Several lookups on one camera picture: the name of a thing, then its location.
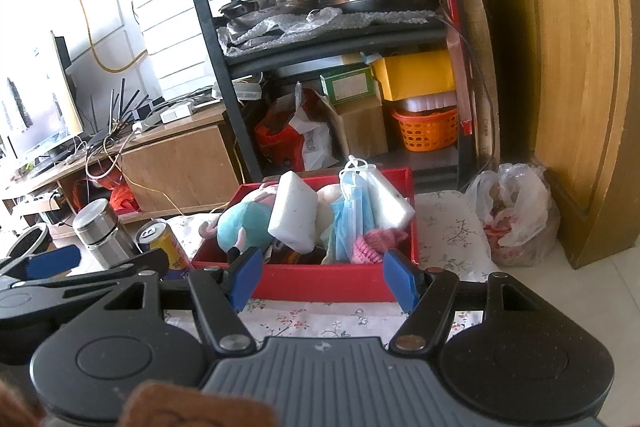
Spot orange plastic basket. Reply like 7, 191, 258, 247
392, 106, 458, 153

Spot wooden cabinet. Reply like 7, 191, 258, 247
485, 0, 639, 268

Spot yellow blue drink can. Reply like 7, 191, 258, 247
134, 219, 192, 279

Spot wooden tv stand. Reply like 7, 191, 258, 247
1, 104, 243, 221

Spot brown cardboard box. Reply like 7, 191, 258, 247
319, 95, 388, 159

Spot steel pot with lid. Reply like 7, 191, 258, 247
220, 0, 320, 27

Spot tv monitor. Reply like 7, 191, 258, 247
1, 31, 84, 167

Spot yellow box on shelf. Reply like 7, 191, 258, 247
371, 50, 456, 102

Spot floral tablecloth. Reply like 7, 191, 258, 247
159, 188, 501, 343

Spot white sponge block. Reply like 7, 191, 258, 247
268, 171, 318, 255

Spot red storage box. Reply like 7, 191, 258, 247
192, 166, 420, 304

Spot teal pink plush toy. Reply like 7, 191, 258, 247
198, 184, 278, 265

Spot red white plastic bag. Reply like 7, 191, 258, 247
254, 82, 336, 172

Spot bubble wrap sheet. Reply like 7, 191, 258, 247
217, 8, 437, 57

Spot white power adapter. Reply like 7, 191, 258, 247
160, 101, 193, 124

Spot black metal shelving rack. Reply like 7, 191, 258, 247
193, 0, 462, 181

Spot steel thermos bottle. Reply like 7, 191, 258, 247
73, 198, 140, 269

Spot black wifi router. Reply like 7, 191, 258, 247
89, 77, 152, 146

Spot green small box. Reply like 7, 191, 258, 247
320, 66, 376, 105

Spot clear plastic bag on floor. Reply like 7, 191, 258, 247
464, 164, 561, 268

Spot cream pink plush toy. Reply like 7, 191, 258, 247
316, 183, 342, 237

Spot pink knitted hat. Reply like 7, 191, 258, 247
350, 228, 408, 265

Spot blue face masks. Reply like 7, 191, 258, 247
326, 154, 418, 264

